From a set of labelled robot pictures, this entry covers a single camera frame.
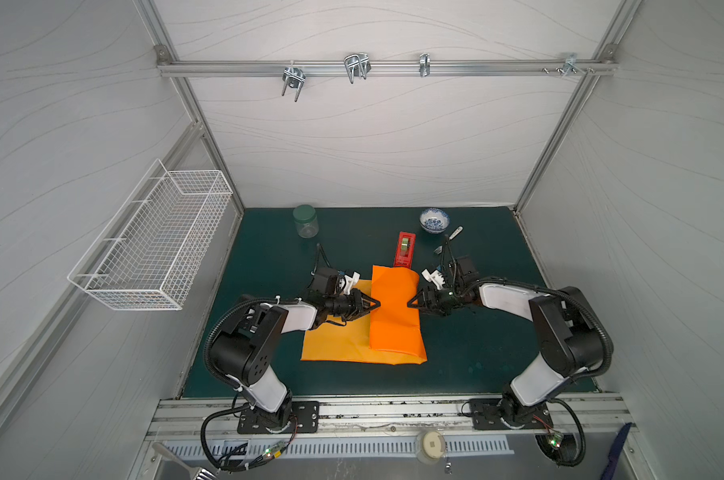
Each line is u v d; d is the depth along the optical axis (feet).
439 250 3.75
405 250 3.32
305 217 3.48
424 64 2.56
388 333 2.63
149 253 2.24
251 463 2.18
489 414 2.42
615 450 2.31
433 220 3.77
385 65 2.60
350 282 2.82
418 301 2.86
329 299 2.50
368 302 2.82
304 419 2.42
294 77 2.61
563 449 2.35
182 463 2.20
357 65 2.51
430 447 2.00
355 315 2.63
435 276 2.87
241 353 1.49
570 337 1.54
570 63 2.51
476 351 2.86
